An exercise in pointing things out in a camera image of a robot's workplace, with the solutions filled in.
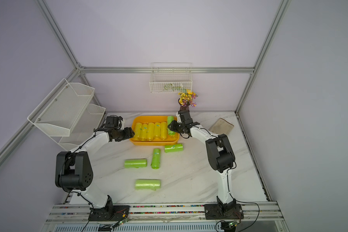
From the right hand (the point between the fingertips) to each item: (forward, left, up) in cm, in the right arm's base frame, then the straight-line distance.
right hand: (170, 128), depth 98 cm
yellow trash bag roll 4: (+1, +10, -6) cm, 12 cm away
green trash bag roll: (+5, 0, +4) cm, 6 cm away
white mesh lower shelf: (-14, +41, +22) cm, 49 cm away
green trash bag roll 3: (-20, +9, -6) cm, 23 cm away
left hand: (-6, +27, 0) cm, 27 cm away
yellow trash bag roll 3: (+1, +15, -5) cm, 16 cm away
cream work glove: (+8, -39, -9) cm, 41 cm away
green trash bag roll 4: (-23, +21, -5) cm, 32 cm away
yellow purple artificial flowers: (+13, -12, +15) cm, 23 cm away
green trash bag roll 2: (-12, -2, -6) cm, 14 cm away
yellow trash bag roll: (+5, +24, -5) cm, 25 cm away
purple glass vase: (+9, -8, +10) cm, 16 cm away
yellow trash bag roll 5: (+2, +5, -5) cm, 8 cm away
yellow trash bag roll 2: (0, +20, -4) cm, 20 cm away
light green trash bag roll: (-36, +9, -5) cm, 37 cm away
